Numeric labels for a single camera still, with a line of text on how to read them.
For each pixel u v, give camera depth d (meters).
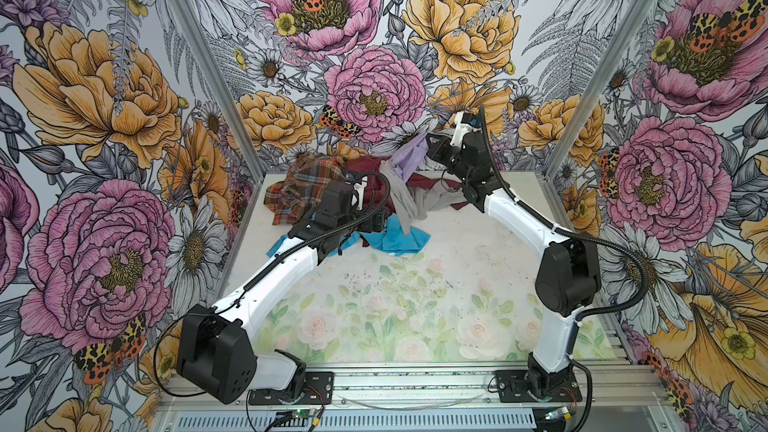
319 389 0.73
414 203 1.08
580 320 0.54
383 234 0.97
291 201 1.04
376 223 0.73
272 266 0.49
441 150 0.76
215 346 0.40
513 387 0.74
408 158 0.92
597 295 0.53
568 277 0.50
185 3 0.78
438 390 0.76
